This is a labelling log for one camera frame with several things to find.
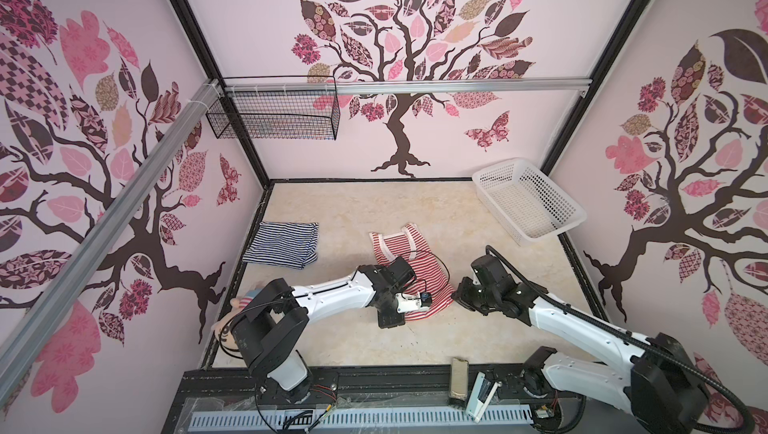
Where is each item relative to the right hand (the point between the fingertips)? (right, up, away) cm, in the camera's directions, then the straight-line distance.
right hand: (449, 292), depth 83 cm
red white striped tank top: (-4, +3, +9) cm, 11 cm away
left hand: (-16, -8, 0) cm, 17 cm away
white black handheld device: (+6, -21, -13) cm, 26 cm away
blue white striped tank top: (-53, +11, +18) cm, 57 cm away
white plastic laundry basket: (+36, +27, +30) cm, 54 cm away
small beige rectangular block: (0, -18, -11) cm, 21 cm away
